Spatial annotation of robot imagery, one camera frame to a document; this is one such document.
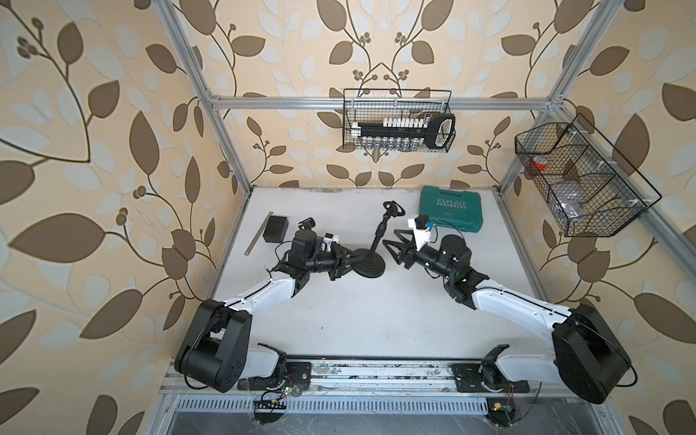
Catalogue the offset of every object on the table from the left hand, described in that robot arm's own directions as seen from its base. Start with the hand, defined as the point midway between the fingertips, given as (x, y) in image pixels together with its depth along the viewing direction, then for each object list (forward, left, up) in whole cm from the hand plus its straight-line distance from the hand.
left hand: (359, 255), depth 78 cm
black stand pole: (+5, -8, +15) cm, 18 cm away
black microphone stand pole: (+11, +16, +1) cm, 20 cm away
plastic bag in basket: (+11, -58, +14) cm, 61 cm away
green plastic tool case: (+31, -40, -14) cm, 52 cm away
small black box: (+21, +32, -16) cm, 41 cm away
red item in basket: (+29, -59, +11) cm, 66 cm away
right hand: (+4, -8, +3) cm, 10 cm away
